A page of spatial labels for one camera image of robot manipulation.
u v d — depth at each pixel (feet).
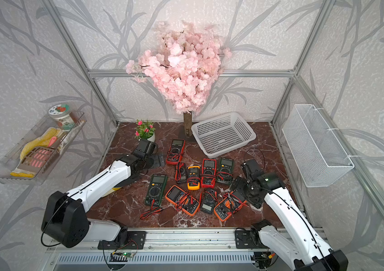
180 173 2.99
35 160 1.97
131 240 2.38
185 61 1.86
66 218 1.35
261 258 2.49
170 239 2.47
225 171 3.05
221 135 3.67
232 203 2.63
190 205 2.64
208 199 2.70
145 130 3.25
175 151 3.34
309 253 1.25
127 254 2.29
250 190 2.02
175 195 2.72
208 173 2.92
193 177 2.92
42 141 2.19
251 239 2.40
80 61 2.85
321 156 1.96
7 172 1.89
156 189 2.85
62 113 2.28
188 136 3.65
